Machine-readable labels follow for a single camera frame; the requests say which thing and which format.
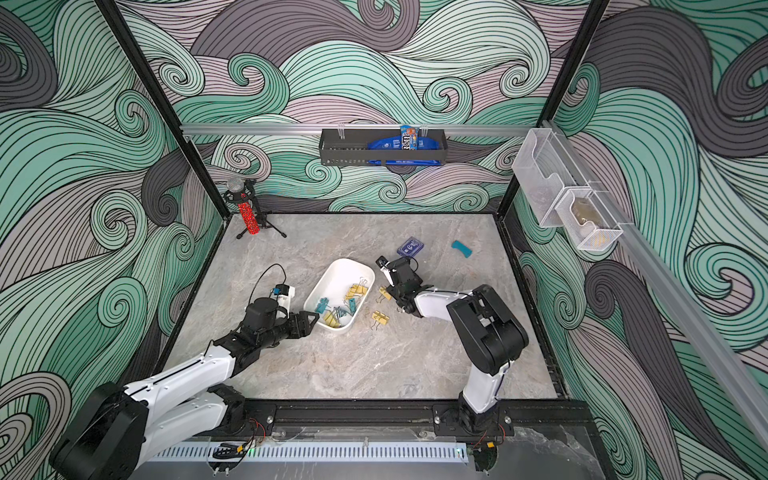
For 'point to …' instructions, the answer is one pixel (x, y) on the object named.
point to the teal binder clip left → (320, 307)
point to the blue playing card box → (410, 247)
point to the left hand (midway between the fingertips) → (312, 313)
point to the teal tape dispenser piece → (466, 251)
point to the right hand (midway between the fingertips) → (408, 274)
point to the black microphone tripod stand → (262, 216)
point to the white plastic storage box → (339, 294)
